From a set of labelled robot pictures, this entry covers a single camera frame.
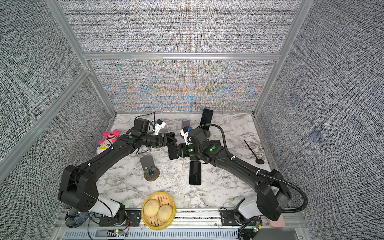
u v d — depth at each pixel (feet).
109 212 1.96
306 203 1.32
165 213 2.26
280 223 2.33
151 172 2.87
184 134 2.35
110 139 3.19
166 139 2.38
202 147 1.95
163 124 2.55
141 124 2.15
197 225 2.40
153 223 2.31
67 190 1.43
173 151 2.50
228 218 2.38
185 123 3.29
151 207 2.33
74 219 2.35
